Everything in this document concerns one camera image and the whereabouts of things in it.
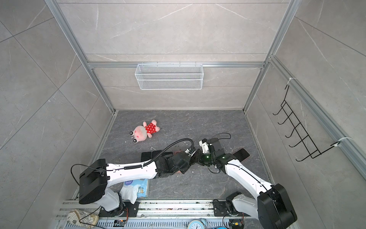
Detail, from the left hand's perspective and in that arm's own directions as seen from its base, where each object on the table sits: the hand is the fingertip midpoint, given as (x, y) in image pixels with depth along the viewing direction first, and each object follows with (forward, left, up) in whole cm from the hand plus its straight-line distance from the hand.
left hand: (191, 157), depth 80 cm
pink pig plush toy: (+22, +34, -5) cm, 41 cm away
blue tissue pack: (-15, +32, -6) cm, 36 cm away
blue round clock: (-31, -1, -7) cm, 32 cm away
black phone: (+8, +30, -12) cm, 33 cm away
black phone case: (+9, +24, -11) cm, 27 cm away
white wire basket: (+55, +15, +18) cm, 59 cm away
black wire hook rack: (-10, -49, +23) cm, 55 cm away
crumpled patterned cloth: (-28, +50, 0) cm, 57 cm away
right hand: (0, -1, -1) cm, 2 cm away
